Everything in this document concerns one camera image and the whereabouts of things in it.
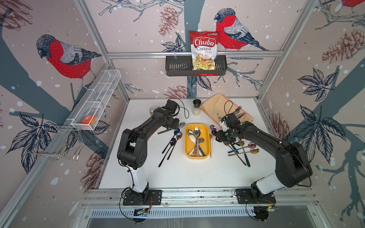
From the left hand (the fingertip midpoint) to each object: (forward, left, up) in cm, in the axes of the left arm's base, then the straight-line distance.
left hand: (175, 121), depth 93 cm
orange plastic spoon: (-7, -24, -8) cm, 27 cm away
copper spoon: (-5, -3, -10) cm, 11 cm away
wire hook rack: (-25, +48, +19) cm, 57 cm away
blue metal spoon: (-3, 0, -9) cm, 10 cm away
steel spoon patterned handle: (+2, -3, -8) cm, 9 cm away
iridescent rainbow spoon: (+1, -27, -9) cm, 28 cm away
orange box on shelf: (-15, +39, +23) cm, 47 cm away
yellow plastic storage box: (-4, -21, -8) cm, 23 cm away
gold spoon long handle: (-18, -50, -5) cm, 54 cm away
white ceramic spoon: (-8, -12, -9) cm, 17 cm away
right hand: (-10, -28, -3) cm, 30 cm away
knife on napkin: (+13, -50, -10) cm, 53 cm away
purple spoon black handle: (-11, +2, -9) cm, 14 cm away
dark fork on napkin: (+19, -49, -10) cm, 54 cm away
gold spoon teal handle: (-12, -44, -7) cm, 46 cm away
